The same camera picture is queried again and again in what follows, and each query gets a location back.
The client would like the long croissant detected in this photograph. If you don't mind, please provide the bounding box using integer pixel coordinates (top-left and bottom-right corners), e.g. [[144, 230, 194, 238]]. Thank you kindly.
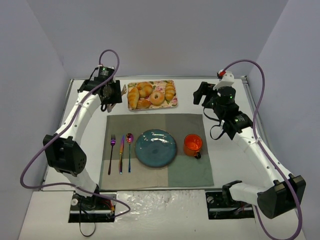
[[127, 87, 140, 110]]

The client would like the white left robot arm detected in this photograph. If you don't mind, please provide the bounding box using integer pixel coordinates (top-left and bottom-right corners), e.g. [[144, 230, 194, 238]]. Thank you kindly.
[[43, 64, 123, 198]]

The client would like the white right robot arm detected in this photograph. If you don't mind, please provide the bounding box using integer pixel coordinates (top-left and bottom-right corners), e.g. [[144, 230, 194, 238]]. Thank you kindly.
[[193, 81, 306, 219]]

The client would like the striped bread roll right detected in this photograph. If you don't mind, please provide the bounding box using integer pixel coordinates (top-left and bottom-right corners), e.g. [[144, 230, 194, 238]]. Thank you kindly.
[[165, 83, 176, 102]]

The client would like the round sesame bun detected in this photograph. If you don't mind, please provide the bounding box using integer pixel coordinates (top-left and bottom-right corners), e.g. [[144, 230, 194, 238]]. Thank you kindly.
[[136, 99, 151, 110]]

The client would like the curved striped croissant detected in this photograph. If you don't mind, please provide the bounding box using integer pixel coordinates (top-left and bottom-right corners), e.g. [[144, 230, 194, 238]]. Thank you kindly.
[[136, 82, 153, 98]]

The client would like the floral rectangular tray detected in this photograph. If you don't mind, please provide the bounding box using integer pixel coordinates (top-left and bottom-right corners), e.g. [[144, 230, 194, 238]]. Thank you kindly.
[[127, 80, 178, 111]]

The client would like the sugared bagel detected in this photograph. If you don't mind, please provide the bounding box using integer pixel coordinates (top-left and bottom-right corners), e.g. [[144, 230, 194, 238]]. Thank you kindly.
[[149, 91, 165, 106]]

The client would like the iridescent spoon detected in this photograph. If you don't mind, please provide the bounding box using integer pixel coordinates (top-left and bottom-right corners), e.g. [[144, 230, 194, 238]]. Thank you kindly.
[[126, 133, 134, 173]]

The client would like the iridescent fork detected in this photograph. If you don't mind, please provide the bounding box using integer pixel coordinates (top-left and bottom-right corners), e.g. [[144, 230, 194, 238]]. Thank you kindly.
[[107, 134, 116, 175]]

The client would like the iridescent knife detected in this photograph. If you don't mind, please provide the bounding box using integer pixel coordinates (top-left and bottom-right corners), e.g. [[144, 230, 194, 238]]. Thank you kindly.
[[118, 135, 125, 174]]

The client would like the orange mug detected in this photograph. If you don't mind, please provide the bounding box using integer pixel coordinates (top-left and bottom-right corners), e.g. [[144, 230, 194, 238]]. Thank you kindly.
[[183, 134, 203, 160]]

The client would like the blue ceramic plate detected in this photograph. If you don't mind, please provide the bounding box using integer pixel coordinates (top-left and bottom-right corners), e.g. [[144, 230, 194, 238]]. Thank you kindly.
[[134, 129, 178, 169]]

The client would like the patchwork grey green placemat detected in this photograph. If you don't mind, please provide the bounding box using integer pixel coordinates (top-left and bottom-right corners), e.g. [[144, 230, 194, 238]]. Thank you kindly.
[[98, 113, 214, 191]]

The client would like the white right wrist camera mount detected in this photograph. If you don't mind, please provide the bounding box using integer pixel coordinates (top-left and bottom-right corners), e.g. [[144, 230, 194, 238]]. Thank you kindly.
[[213, 69, 235, 91]]

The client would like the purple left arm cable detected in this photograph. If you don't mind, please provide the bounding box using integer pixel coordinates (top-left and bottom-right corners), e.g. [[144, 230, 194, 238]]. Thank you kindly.
[[19, 49, 131, 218]]

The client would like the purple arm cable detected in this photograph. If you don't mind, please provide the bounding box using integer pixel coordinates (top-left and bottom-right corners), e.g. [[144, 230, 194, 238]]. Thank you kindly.
[[221, 58, 303, 239], [19, 49, 131, 218]]

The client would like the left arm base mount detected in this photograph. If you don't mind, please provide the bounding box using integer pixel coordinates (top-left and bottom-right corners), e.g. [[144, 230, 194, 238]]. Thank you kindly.
[[68, 192, 115, 223]]

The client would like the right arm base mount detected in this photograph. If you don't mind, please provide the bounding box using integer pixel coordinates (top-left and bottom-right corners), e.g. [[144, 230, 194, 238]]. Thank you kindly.
[[205, 188, 255, 220]]

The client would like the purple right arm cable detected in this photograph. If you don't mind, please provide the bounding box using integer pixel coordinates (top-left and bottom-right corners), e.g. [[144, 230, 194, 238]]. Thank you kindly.
[[221, 58, 303, 239]]

